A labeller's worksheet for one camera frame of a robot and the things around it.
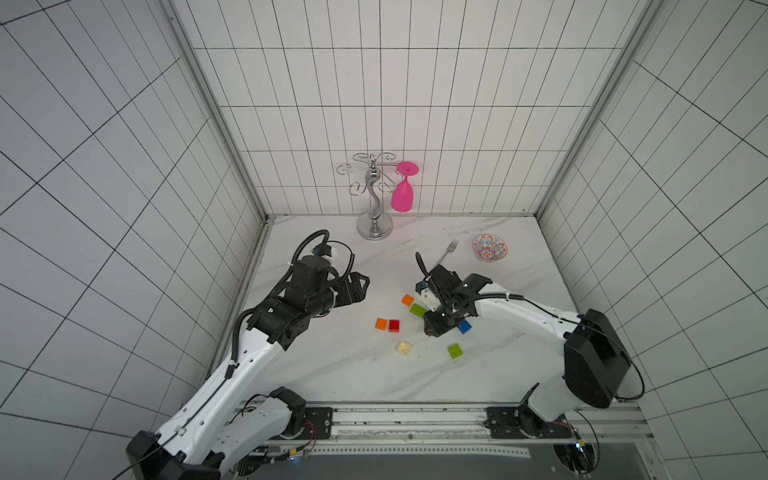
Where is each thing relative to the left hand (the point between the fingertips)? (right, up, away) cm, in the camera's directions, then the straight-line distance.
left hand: (353, 290), depth 73 cm
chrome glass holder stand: (+6, +34, +22) cm, 41 cm away
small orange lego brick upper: (+15, -7, +21) cm, 26 cm away
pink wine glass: (+14, +27, +30) cm, 43 cm away
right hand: (+21, -11, +11) cm, 26 cm away
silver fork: (+32, +9, +36) cm, 49 cm away
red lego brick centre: (+11, -13, +14) cm, 22 cm away
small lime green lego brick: (+28, -19, +10) cm, 36 cm away
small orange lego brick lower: (+7, -14, +16) cm, 22 cm away
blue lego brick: (+32, -14, +14) cm, 38 cm away
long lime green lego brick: (+19, -10, +19) cm, 28 cm away
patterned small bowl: (+46, +10, +34) cm, 58 cm away
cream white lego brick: (+14, -19, +12) cm, 26 cm away
